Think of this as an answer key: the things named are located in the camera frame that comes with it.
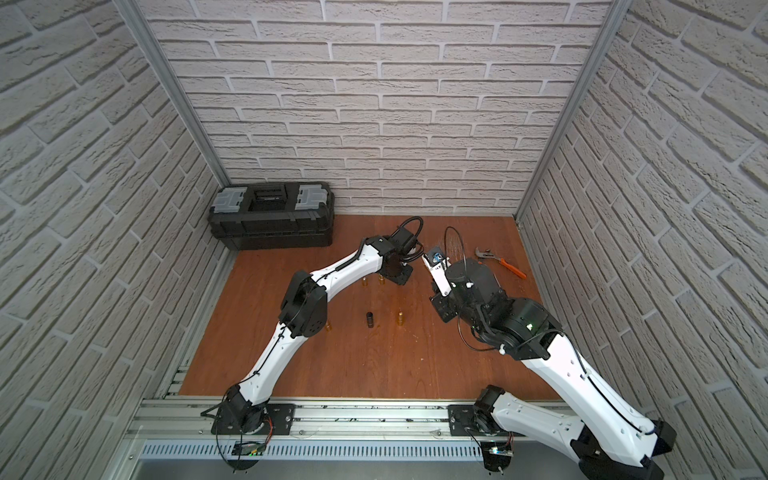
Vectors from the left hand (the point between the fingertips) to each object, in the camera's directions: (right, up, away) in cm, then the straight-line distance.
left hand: (408, 275), depth 97 cm
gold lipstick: (-9, -1, 0) cm, 9 cm away
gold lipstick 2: (-19, -8, -33) cm, 39 cm away
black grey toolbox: (-46, +20, +1) cm, 50 cm away
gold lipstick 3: (-3, -12, -10) cm, 16 cm away
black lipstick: (-12, -12, -11) cm, 20 cm away
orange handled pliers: (+30, +7, +9) cm, 32 cm away
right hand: (+7, +2, -32) cm, 33 cm away
